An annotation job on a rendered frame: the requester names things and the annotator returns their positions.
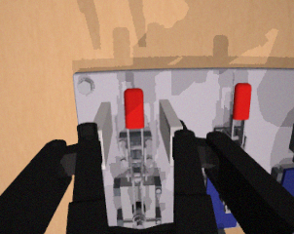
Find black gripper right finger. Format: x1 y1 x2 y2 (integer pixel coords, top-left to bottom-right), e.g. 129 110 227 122
159 99 294 234

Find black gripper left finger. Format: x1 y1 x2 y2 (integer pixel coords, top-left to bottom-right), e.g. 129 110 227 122
0 101 113 234

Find blue rectangular block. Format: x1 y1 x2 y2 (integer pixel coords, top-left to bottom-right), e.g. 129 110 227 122
205 176 237 229

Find blue flat plate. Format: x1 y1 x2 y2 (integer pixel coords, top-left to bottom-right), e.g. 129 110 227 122
279 164 294 196

